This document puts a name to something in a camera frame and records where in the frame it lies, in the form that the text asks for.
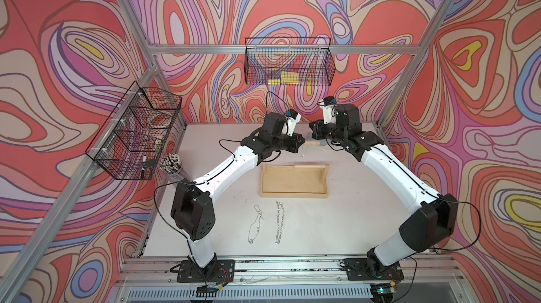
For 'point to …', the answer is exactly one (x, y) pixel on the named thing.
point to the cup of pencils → (171, 163)
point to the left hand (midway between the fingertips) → (307, 140)
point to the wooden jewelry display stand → (294, 181)
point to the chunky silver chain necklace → (280, 221)
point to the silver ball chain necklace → (254, 227)
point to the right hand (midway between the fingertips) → (310, 129)
